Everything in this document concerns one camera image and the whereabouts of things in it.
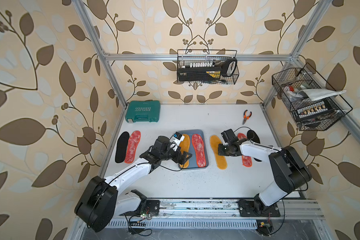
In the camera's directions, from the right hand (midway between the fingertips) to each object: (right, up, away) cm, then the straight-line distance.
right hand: (220, 150), depth 95 cm
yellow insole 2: (-1, -5, -4) cm, 7 cm away
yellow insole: (-23, +2, +1) cm, 23 cm away
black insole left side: (-66, +3, +5) cm, 66 cm away
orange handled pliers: (+22, +21, +17) cm, 35 cm away
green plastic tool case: (-55, +26, +17) cm, 63 cm away
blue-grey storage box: (-18, -7, -5) cm, 20 cm away
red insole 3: (+14, -5, -6) cm, 16 cm away
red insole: (-58, +6, +4) cm, 58 cm away
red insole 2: (-14, +1, -1) cm, 14 cm away
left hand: (-22, +2, -13) cm, 26 cm away
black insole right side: (+23, +9, +7) cm, 26 cm away
